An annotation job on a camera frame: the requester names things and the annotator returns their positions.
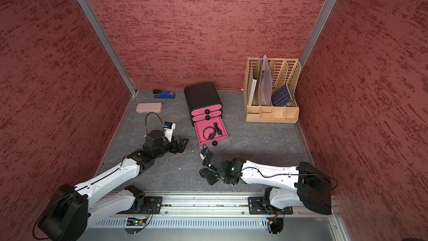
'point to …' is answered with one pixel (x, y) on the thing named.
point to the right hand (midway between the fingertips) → (208, 177)
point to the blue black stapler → (168, 94)
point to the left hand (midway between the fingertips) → (180, 141)
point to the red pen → (239, 89)
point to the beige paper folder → (253, 72)
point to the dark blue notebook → (282, 97)
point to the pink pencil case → (146, 107)
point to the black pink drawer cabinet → (206, 112)
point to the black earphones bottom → (202, 172)
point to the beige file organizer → (283, 71)
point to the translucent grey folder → (265, 85)
